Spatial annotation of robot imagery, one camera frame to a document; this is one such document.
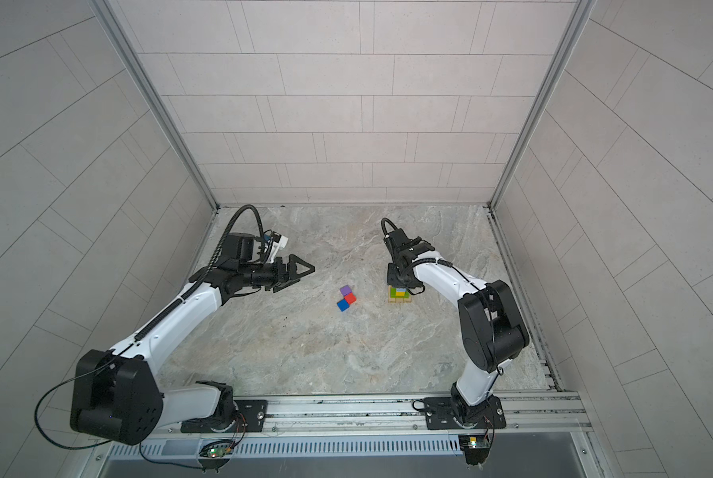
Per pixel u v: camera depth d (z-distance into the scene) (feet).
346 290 3.08
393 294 2.94
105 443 1.40
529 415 2.38
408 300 2.98
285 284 2.27
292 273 2.24
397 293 2.90
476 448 2.23
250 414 2.33
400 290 2.84
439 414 2.33
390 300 2.99
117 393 1.28
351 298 3.01
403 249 2.30
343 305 2.98
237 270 2.06
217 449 2.11
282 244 2.46
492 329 1.56
